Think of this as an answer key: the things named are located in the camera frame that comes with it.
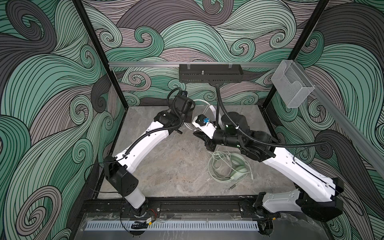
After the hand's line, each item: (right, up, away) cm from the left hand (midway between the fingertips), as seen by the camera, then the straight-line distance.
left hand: (185, 109), depth 77 cm
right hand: (+5, -10, -17) cm, 21 cm away
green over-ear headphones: (+29, -32, +1) cm, 43 cm away
